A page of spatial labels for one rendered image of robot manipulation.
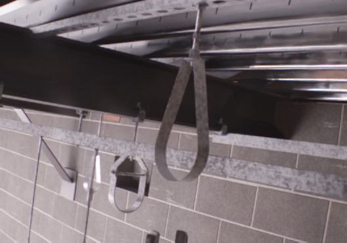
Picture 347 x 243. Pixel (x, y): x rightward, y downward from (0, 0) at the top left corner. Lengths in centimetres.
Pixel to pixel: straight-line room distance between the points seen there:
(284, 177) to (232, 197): 140
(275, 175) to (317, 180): 11
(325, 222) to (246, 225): 45
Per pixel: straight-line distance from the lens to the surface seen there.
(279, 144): 173
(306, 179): 100
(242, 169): 111
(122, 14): 101
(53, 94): 159
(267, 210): 228
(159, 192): 284
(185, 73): 85
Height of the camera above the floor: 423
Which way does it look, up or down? 3 degrees up
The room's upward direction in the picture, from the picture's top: 8 degrees clockwise
